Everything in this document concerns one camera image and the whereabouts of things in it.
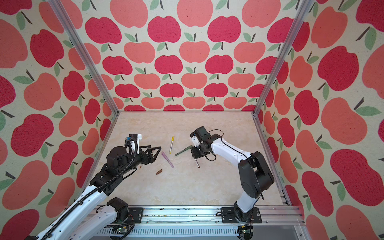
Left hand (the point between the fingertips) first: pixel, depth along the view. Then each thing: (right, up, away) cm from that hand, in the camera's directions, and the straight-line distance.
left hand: (157, 148), depth 72 cm
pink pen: (+5, -15, +21) cm, 26 cm away
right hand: (+20, -6, +17) cm, 27 cm away
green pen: (+14, -4, +29) cm, 32 cm away
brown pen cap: (-4, -17, +16) cm, 24 cm away
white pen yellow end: (+3, -2, +29) cm, 29 cm away
